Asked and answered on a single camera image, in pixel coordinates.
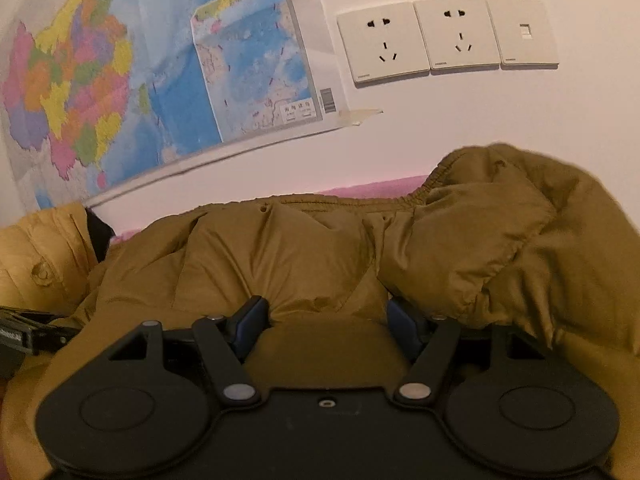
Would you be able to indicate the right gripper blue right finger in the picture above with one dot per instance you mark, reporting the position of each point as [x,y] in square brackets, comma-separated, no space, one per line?
[427,344]

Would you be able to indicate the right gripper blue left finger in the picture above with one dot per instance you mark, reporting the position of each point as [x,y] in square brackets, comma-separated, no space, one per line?
[225,343]

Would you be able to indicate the brown puffer jacket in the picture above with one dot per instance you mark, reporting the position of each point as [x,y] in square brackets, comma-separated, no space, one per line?
[494,235]

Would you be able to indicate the yellow-tan jacket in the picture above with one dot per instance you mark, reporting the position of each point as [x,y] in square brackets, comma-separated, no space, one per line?
[46,259]

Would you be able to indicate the pink bed sheet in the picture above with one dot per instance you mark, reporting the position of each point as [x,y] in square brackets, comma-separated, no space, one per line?
[176,228]

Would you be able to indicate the colourful wall map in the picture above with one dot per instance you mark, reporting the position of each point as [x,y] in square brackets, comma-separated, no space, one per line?
[99,97]

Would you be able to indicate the white wall socket left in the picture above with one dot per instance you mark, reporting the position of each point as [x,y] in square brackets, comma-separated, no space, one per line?
[383,43]

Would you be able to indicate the white wall socket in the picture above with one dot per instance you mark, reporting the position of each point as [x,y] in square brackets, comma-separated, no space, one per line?
[458,35]
[383,43]

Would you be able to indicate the white wall socket middle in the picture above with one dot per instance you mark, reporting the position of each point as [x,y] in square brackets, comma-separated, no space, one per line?
[458,35]

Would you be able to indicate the white network wall plate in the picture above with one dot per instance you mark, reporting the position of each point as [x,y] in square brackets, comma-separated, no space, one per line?
[523,33]

